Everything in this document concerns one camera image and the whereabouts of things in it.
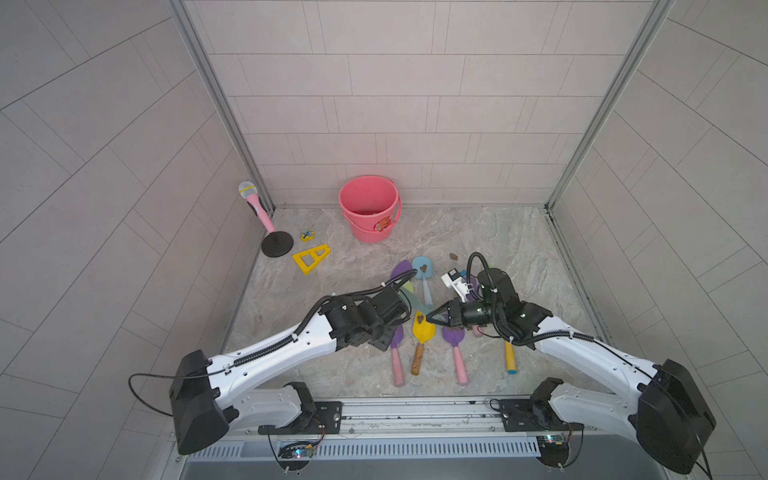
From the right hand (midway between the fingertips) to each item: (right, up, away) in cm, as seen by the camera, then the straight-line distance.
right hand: (431, 322), depth 72 cm
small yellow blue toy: (-41, +20, +34) cm, 57 cm away
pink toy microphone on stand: (-51, +17, +31) cm, 62 cm away
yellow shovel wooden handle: (-1, -6, +13) cm, 14 cm away
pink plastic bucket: (-18, +30, +28) cm, 45 cm away
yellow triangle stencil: (-35, +13, +27) cm, 46 cm away
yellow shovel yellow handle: (+22, -12, +7) cm, 26 cm away
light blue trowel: (+1, +10, +27) cm, 29 cm away
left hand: (-10, -3, +3) cm, 11 cm away
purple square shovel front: (+8, -8, +12) cm, 17 cm away
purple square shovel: (-9, -10, +11) cm, 17 cm away
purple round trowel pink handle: (-7, +10, +26) cm, 29 cm away
